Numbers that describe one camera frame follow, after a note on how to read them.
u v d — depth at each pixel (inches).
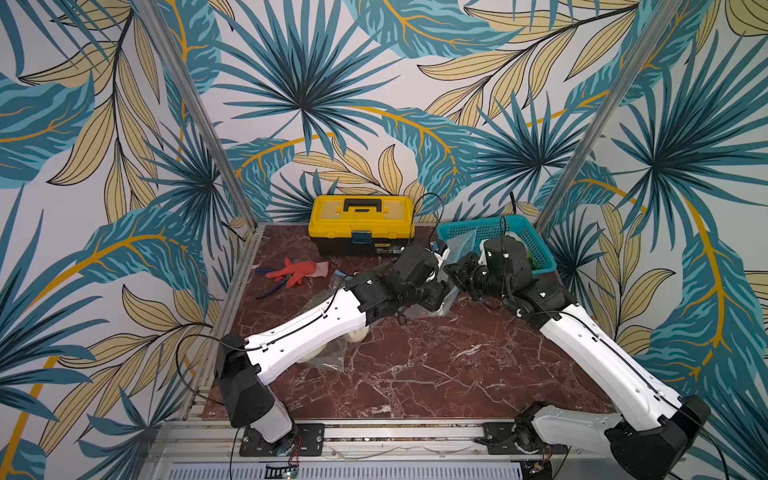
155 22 27.0
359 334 33.7
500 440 28.8
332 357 32.0
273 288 39.6
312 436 28.9
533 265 39.6
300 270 39.9
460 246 28.8
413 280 21.0
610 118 34.0
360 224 39.5
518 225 43.3
